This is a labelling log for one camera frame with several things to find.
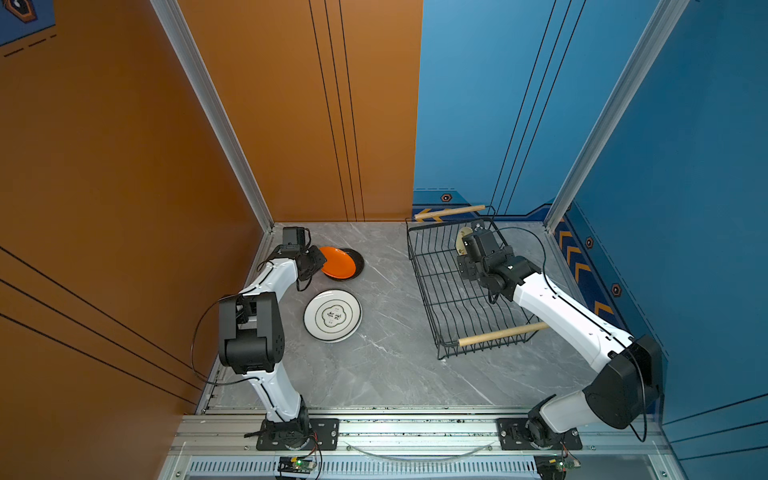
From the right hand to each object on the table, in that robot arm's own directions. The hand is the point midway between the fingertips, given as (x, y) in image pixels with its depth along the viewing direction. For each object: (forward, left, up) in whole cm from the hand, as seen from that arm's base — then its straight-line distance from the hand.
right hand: (480, 257), depth 83 cm
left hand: (+9, +49, -10) cm, 50 cm away
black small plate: (+14, +38, -18) cm, 44 cm away
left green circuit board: (-45, +49, -22) cm, 70 cm away
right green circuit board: (-46, -14, -24) cm, 53 cm away
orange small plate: (+10, +44, -15) cm, 47 cm away
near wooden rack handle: (-22, -1, -3) cm, 22 cm away
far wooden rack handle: (+22, +6, -2) cm, 23 cm away
